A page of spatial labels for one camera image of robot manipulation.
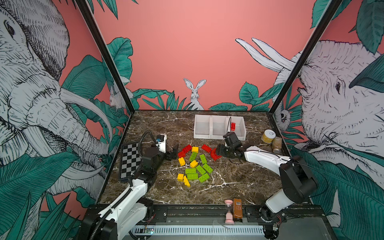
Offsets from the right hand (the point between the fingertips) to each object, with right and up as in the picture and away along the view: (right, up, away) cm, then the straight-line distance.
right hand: (218, 148), depth 92 cm
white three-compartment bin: (-2, +13, +10) cm, 17 cm away
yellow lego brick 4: (-23, -15, -8) cm, 29 cm away
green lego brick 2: (-9, -7, +2) cm, 12 cm away
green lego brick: (-16, -5, +2) cm, 17 cm away
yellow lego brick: (-15, -1, +6) cm, 16 cm away
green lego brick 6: (-16, -15, -6) cm, 23 cm away
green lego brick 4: (-11, -13, -2) cm, 17 cm away
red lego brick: (+14, +14, +19) cm, 27 cm away
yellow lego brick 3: (-15, -9, -2) cm, 18 cm away
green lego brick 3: (-7, -12, -1) cm, 14 cm away
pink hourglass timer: (+3, -31, -19) cm, 36 cm away
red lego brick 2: (-7, -1, +7) cm, 10 cm away
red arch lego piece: (-2, -5, +3) cm, 6 cm away
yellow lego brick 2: (-23, -8, -1) cm, 24 cm away
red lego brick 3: (-23, -4, +4) cm, 24 cm away
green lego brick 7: (-9, -16, -6) cm, 19 cm away
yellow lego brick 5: (-19, -17, -9) cm, 27 cm away
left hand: (-27, +6, -10) cm, 30 cm away
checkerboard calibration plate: (-54, -6, -2) cm, 54 cm away
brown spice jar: (+39, +2, +4) cm, 40 cm away
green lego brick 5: (-17, -13, -4) cm, 22 cm away
